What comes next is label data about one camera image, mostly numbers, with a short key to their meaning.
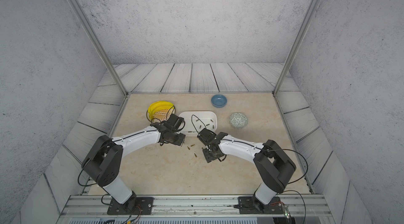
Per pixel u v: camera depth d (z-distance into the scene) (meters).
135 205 0.69
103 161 0.46
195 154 0.89
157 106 1.08
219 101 1.15
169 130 0.68
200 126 1.01
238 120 1.03
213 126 1.02
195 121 1.05
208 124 1.02
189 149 0.92
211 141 0.64
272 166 0.44
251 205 0.73
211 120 1.05
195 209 0.73
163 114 1.08
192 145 0.94
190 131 0.99
